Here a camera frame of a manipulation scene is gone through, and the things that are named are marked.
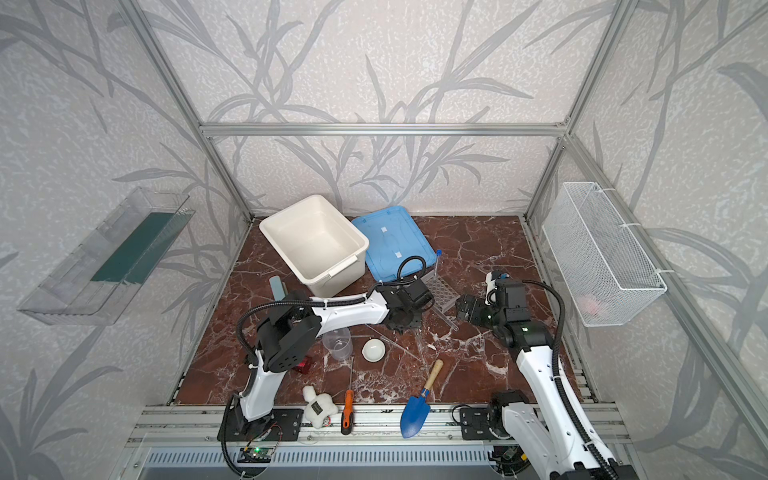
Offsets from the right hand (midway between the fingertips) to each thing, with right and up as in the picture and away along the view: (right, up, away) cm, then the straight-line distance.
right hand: (471, 296), depth 82 cm
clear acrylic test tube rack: (-6, -3, +14) cm, 15 cm away
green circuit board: (-55, -37, -10) cm, 67 cm away
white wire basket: (+23, +8, -21) cm, 32 cm away
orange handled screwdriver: (-32, -28, -9) cm, 44 cm away
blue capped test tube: (-6, +10, +27) cm, 30 cm away
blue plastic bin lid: (-23, +17, +33) cm, 44 cm away
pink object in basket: (+28, -1, -8) cm, 29 cm away
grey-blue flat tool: (-60, 0, +13) cm, 61 cm away
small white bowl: (-28, -16, +3) cm, 32 cm away
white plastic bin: (-51, +15, +29) cm, 61 cm away
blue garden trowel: (-15, -28, -6) cm, 33 cm away
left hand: (-14, -7, +10) cm, 19 cm away
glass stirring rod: (-23, -14, +6) cm, 28 cm away
